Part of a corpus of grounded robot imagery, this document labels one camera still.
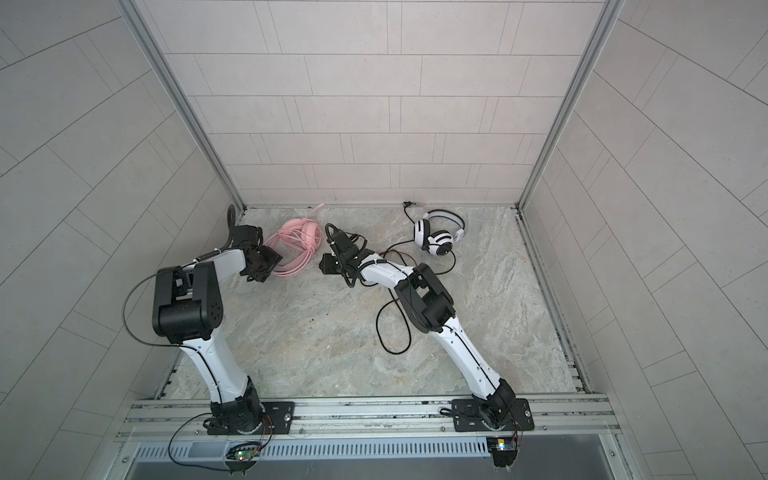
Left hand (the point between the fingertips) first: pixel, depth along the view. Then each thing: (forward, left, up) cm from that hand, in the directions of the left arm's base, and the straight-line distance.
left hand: (283, 253), depth 101 cm
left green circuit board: (-56, -6, +2) cm, 56 cm away
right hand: (-4, -14, 0) cm, 15 cm away
